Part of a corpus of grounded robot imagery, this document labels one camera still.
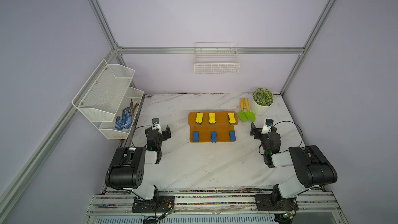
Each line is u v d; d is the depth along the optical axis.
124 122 0.88
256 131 0.83
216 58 0.96
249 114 1.09
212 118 0.88
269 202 0.73
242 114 1.10
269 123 0.78
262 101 0.98
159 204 0.71
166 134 0.88
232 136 0.96
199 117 0.88
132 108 0.95
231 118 0.88
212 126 1.01
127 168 0.46
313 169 0.45
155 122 0.80
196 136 0.96
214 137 0.96
